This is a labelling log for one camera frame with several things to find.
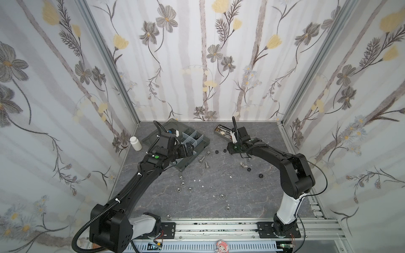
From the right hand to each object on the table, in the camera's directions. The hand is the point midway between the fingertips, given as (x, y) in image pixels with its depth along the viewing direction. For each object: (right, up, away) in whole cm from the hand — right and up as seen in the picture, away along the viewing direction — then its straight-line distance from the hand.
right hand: (227, 142), depth 94 cm
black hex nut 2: (+20, -20, -2) cm, 28 cm away
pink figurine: (-6, -45, -27) cm, 53 cm away
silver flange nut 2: (-2, -34, -14) cm, 37 cm away
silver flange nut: (-5, -29, -10) cm, 31 cm away
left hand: (-24, 0, -14) cm, 28 cm away
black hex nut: (-6, -7, +10) cm, 13 cm away
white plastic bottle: (-58, -1, +4) cm, 58 cm away
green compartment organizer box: (-28, +5, +13) cm, 31 cm away
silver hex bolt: (-16, -12, +4) cm, 21 cm away
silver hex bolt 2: (-13, -15, +1) cm, 20 cm away
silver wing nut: (+10, -15, +3) cm, 18 cm away
